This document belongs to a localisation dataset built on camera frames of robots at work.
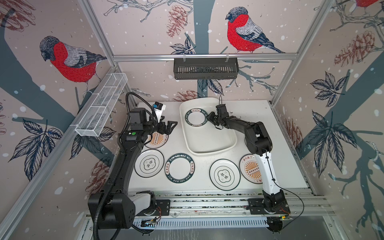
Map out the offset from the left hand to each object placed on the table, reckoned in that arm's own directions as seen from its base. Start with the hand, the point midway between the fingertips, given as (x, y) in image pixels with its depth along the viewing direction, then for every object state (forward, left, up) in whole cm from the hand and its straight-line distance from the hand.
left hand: (168, 119), depth 76 cm
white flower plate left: (-12, +15, -28) cm, 34 cm away
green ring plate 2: (-15, -4, -27) cm, 31 cm away
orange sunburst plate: (-16, -46, -27) cm, 56 cm away
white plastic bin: (+4, -22, -26) cm, 34 cm away
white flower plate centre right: (-19, -30, -27) cm, 45 cm away
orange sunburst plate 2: (+4, +11, -28) cm, 30 cm away
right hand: (+21, -22, -25) cm, 40 cm away
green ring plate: (+23, -14, -26) cm, 38 cm away
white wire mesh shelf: (-4, +36, +2) cm, 37 cm away
